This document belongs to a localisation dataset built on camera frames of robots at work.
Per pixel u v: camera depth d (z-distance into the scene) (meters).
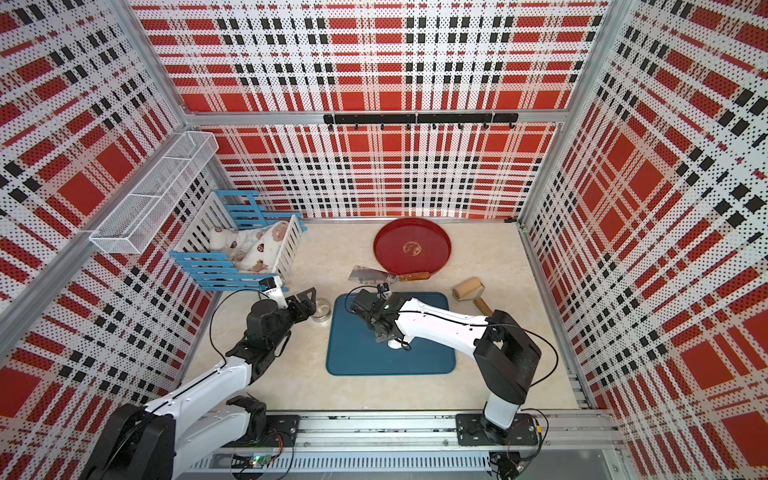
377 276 1.49
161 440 0.41
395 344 0.87
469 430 0.72
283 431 0.74
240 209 1.19
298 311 0.76
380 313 0.60
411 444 0.73
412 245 1.13
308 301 0.79
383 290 0.77
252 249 1.06
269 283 0.75
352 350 0.86
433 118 0.88
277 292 0.76
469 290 0.98
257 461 0.69
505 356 0.44
